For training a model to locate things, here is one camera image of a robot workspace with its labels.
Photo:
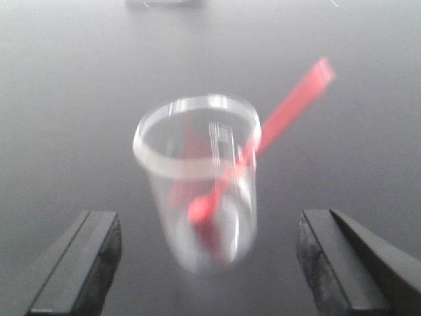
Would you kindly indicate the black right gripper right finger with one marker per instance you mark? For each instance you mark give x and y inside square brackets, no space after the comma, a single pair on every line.
[361,270]

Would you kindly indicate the red plastic spoon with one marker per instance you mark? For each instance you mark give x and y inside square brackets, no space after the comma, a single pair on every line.
[289,98]

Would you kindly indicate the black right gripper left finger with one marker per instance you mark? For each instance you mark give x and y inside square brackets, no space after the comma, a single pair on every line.
[79,263]

